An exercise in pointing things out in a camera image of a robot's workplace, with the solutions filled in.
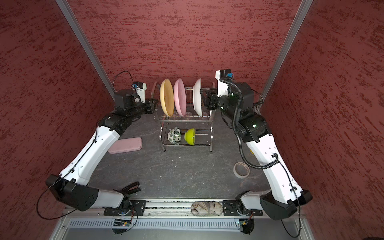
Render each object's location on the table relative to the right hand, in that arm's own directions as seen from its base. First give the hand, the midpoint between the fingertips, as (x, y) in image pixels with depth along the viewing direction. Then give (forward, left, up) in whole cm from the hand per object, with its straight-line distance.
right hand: (203, 93), depth 60 cm
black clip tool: (-24, +40, -46) cm, 66 cm away
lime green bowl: (+3, +7, -36) cm, 37 cm away
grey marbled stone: (-34, -1, -44) cm, 56 cm away
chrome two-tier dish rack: (+15, -1, -40) cm, 43 cm away
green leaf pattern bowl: (+2, +17, -35) cm, 39 cm away
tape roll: (-14, -23, -49) cm, 56 cm away
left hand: (+8, +24, -13) cm, 28 cm away
